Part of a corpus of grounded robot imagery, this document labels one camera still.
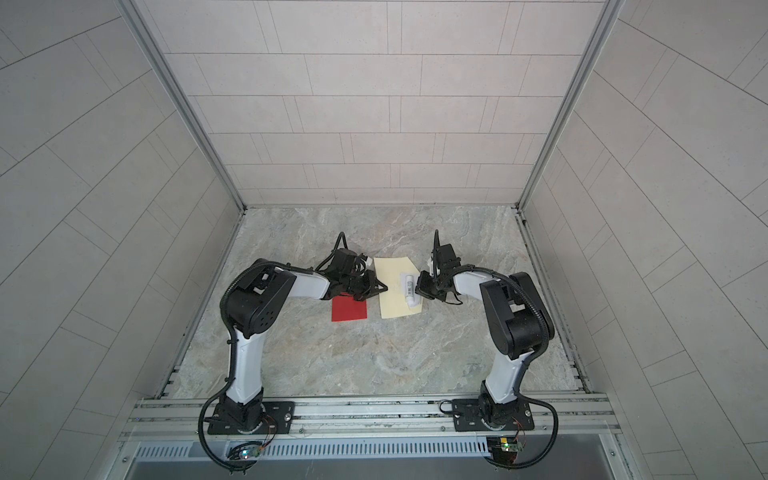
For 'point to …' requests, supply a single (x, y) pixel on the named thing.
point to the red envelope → (344, 307)
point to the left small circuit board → (245, 451)
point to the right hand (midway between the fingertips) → (414, 289)
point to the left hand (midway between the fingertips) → (394, 285)
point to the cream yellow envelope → (392, 272)
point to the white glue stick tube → (410, 292)
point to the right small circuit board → (503, 448)
